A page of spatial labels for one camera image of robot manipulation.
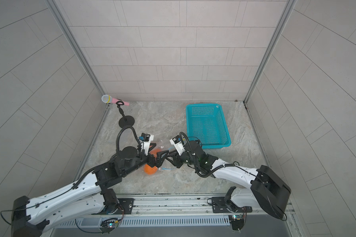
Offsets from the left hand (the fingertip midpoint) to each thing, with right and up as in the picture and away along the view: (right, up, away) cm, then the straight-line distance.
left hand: (165, 148), depth 70 cm
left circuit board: (-25, -33, -5) cm, 42 cm away
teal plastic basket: (+25, +10, +35) cm, 44 cm away
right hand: (+1, -6, +5) cm, 8 cm away
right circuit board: (+34, -34, -2) cm, 48 cm away
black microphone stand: (-32, +12, +32) cm, 47 cm away
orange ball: (-9, -13, +7) cm, 18 cm away
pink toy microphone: (-34, +25, +12) cm, 44 cm away
